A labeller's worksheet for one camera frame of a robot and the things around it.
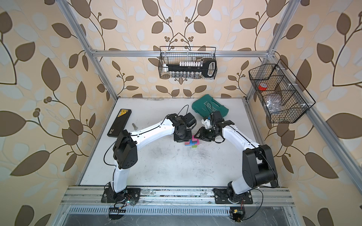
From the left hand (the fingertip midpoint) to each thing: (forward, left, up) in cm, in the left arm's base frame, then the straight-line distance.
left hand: (187, 138), depth 85 cm
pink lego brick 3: (0, 0, -7) cm, 7 cm away
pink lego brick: (-1, -4, 0) cm, 4 cm away
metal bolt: (+14, +38, -10) cm, 42 cm away
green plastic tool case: (+32, -16, -4) cm, 36 cm away
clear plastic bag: (+9, -45, +23) cm, 51 cm away
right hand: (+1, -7, -1) cm, 7 cm away
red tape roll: (+21, -43, +24) cm, 54 cm away
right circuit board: (-36, -26, -12) cm, 46 cm away
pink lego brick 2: (0, -7, -5) cm, 9 cm away
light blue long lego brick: (-1, -4, -5) cm, 6 cm away
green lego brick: (0, -5, -10) cm, 11 cm away
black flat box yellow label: (+17, +50, -9) cm, 53 cm away
